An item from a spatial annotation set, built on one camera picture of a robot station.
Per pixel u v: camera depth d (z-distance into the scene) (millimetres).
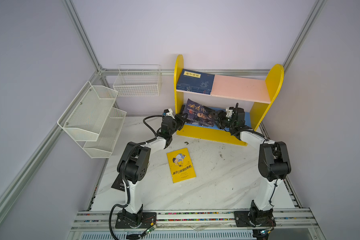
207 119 930
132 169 520
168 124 735
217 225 731
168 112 875
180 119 823
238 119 756
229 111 895
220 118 847
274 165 522
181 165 924
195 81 754
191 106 954
